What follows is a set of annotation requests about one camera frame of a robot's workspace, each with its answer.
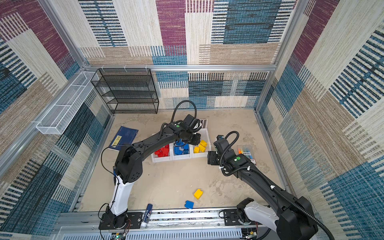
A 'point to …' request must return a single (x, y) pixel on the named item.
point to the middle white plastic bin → (183, 157)
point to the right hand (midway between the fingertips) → (214, 158)
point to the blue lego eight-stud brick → (177, 151)
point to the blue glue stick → (147, 215)
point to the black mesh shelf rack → (127, 91)
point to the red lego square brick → (166, 154)
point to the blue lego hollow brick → (186, 149)
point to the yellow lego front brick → (198, 193)
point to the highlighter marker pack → (249, 151)
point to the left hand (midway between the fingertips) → (200, 139)
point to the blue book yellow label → (123, 137)
